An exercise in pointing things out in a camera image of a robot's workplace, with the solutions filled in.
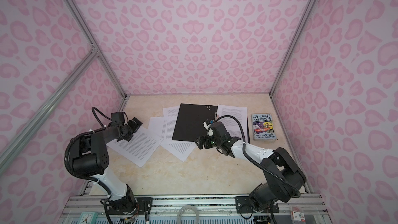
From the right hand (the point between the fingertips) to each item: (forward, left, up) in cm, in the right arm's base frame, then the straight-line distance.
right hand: (202, 138), depth 86 cm
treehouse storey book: (+12, -38, -7) cm, 40 cm away
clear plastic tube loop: (-32, +8, -7) cm, 33 cm away
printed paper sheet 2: (+13, +27, -9) cm, 31 cm away
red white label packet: (-33, -43, -7) cm, 55 cm away
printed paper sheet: (+26, -26, -10) cm, 38 cm away
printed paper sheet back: (+26, +23, -9) cm, 36 cm away
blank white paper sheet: (-2, +13, -9) cm, 16 cm away
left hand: (+12, +41, -5) cm, 42 cm away
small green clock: (-37, +50, -6) cm, 62 cm away
